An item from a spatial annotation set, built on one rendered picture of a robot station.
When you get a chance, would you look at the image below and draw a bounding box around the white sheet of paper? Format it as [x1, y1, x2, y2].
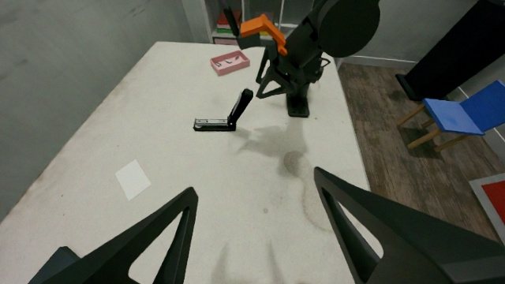
[115, 159, 152, 201]

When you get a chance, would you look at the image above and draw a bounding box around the pink shallow tray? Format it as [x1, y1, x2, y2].
[210, 50, 249, 76]

